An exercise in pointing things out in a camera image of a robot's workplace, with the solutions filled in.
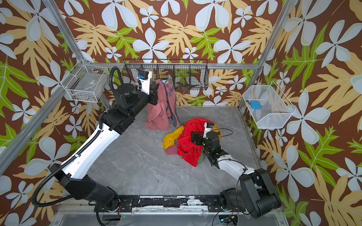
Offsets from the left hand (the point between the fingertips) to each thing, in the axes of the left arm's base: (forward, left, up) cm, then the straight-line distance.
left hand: (156, 81), depth 62 cm
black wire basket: (+33, -16, -18) cm, 41 cm away
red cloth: (-14, -16, -40) cm, 45 cm away
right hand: (-4, -22, -35) cm, 41 cm away
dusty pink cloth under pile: (-10, -6, -47) cm, 49 cm away
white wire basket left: (+20, +48, -16) cm, 54 cm away
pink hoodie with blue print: (-2, -4, -15) cm, 16 cm away
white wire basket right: (+1, -65, -18) cm, 68 cm away
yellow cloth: (-5, -4, -43) cm, 43 cm away
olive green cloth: (-17, -25, -46) cm, 55 cm away
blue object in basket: (+9, -58, -23) cm, 63 cm away
